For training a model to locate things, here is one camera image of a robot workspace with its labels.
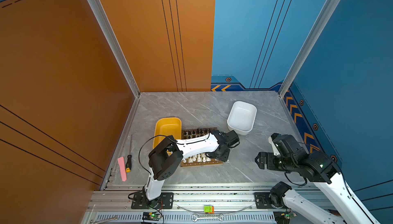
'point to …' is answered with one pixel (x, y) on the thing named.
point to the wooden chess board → (200, 159)
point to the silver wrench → (195, 217)
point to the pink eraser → (122, 166)
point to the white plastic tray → (242, 117)
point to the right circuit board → (283, 217)
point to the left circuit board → (153, 216)
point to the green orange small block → (209, 208)
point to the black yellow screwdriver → (129, 158)
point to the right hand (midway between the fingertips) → (261, 161)
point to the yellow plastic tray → (166, 127)
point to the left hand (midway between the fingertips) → (222, 157)
